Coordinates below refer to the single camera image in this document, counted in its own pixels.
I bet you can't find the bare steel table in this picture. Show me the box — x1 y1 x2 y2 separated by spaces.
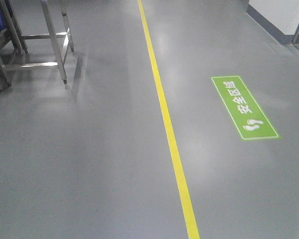
0 0 75 87

